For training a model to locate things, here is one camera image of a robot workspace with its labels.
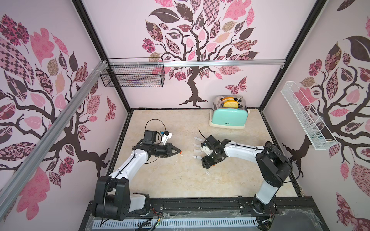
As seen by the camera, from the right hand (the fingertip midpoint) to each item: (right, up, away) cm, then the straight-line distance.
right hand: (208, 164), depth 89 cm
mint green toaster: (+17, +30, +14) cm, 37 cm away
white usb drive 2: (-7, +8, +6) cm, 12 cm away
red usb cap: (-17, +10, -9) cm, 22 cm away
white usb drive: (-7, +11, +8) cm, 15 cm away
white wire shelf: (+55, +28, -10) cm, 62 cm away
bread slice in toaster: (+16, +40, +8) cm, 44 cm away
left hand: (-18, +9, -9) cm, 22 cm away
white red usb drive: (-7, +4, +3) cm, 8 cm away
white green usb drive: (-7, +16, +12) cm, 21 cm away
